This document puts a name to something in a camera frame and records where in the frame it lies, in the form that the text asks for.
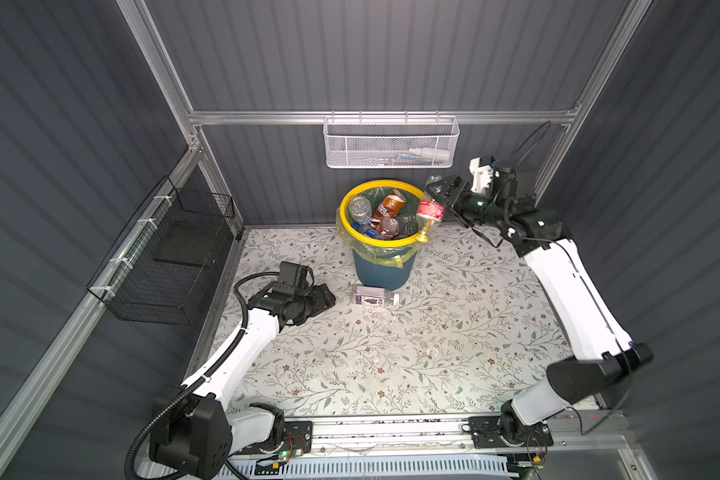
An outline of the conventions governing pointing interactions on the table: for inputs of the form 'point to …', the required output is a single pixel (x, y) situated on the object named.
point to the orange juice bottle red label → (389, 228)
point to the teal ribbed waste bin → (385, 277)
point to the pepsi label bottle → (371, 233)
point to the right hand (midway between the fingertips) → (436, 196)
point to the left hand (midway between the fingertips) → (325, 302)
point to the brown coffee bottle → (391, 206)
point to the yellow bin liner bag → (395, 252)
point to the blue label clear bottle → (360, 211)
